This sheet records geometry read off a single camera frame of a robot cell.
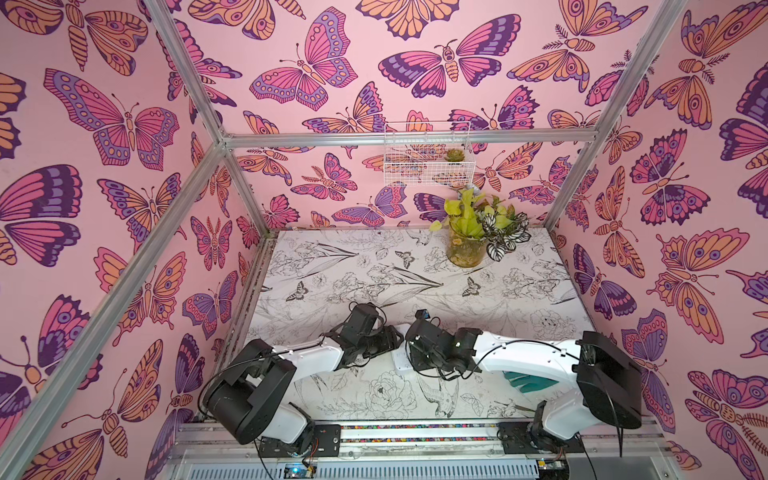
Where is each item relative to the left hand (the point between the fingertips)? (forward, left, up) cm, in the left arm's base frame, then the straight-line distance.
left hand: (401, 340), depth 88 cm
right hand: (-5, -3, +2) cm, 6 cm away
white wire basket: (+55, -3, +23) cm, 59 cm away
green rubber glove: (-11, -34, -2) cm, 36 cm away
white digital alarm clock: (-5, 0, +1) cm, 6 cm away
